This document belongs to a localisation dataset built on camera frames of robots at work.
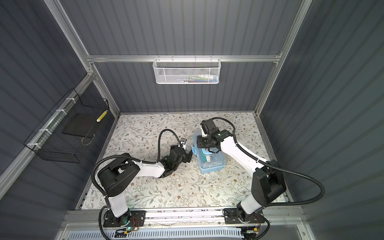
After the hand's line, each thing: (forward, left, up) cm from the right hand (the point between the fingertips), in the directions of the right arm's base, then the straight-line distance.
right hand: (200, 143), depth 85 cm
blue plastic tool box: (-9, -5, -6) cm, 12 cm away
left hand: (+2, +10, -9) cm, 13 cm away
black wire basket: (-6, +67, +17) cm, 69 cm away
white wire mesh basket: (+68, +11, +6) cm, 69 cm away
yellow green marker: (+9, +54, +14) cm, 57 cm away
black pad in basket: (+1, +60, +17) cm, 62 cm away
